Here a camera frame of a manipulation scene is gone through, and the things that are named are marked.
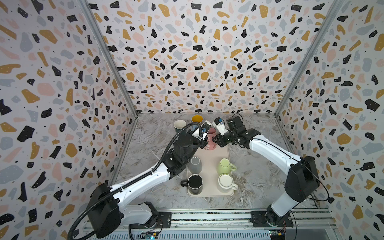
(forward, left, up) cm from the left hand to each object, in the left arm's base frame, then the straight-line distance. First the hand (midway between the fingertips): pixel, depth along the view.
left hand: (204, 122), depth 70 cm
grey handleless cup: (-9, +5, -26) cm, 28 cm away
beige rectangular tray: (-4, -4, -30) cm, 30 cm away
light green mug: (-10, -12, -25) cm, 30 cm away
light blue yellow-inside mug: (+25, +3, -24) cm, 35 cm away
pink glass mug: (+1, -5, -22) cm, 23 cm away
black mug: (-20, +5, -25) cm, 32 cm away
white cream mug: (-19, -11, -27) cm, 35 cm away
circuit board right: (-41, -35, -35) cm, 64 cm away
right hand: (+3, -5, -15) cm, 16 cm away
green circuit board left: (-40, +27, -34) cm, 59 cm away
